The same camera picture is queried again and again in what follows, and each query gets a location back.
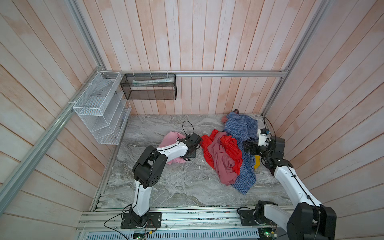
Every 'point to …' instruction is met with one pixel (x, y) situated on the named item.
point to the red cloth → (231, 144)
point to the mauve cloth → (223, 161)
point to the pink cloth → (169, 138)
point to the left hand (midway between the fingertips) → (188, 155)
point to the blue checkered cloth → (239, 128)
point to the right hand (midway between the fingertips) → (251, 141)
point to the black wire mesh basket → (149, 86)
